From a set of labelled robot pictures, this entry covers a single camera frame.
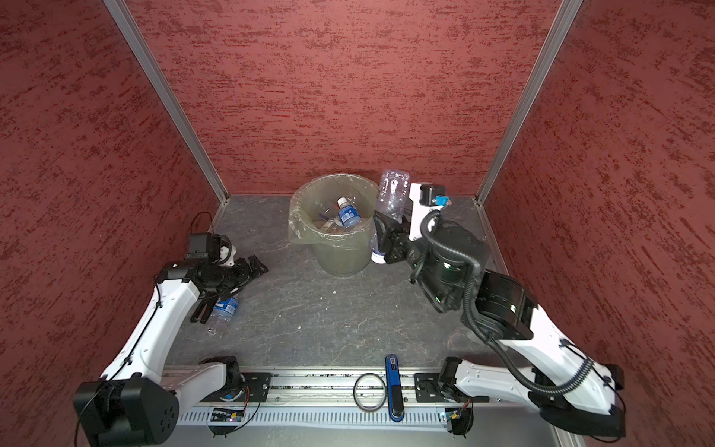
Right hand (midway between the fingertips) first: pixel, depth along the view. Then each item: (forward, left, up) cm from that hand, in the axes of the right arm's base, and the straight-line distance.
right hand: (379, 220), depth 53 cm
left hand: (+3, +36, -31) cm, 47 cm away
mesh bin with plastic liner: (+27, +13, -28) cm, 41 cm away
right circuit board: (-30, -21, -46) cm, 59 cm away
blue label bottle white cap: (-2, +47, -40) cm, 62 cm away
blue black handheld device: (-23, -3, -43) cm, 49 cm away
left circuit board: (-27, +41, -47) cm, 68 cm away
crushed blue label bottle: (+20, +8, -22) cm, 31 cm away
